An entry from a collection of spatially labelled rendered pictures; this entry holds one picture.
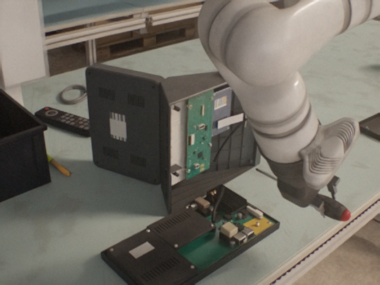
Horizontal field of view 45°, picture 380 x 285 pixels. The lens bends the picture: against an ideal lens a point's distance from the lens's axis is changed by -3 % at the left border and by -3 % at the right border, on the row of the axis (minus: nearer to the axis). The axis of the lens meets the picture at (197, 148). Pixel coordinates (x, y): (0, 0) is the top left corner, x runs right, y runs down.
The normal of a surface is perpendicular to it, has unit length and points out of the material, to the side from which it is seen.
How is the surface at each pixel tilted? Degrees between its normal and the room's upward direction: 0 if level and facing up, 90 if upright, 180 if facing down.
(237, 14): 39
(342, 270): 0
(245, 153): 90
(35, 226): 0
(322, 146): 34
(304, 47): 95
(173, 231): 0
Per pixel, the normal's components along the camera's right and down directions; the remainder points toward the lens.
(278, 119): 0.06, 0.80
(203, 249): 0.03, -0.86
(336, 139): -0.43, -0.56
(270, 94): -0.33, -0.24
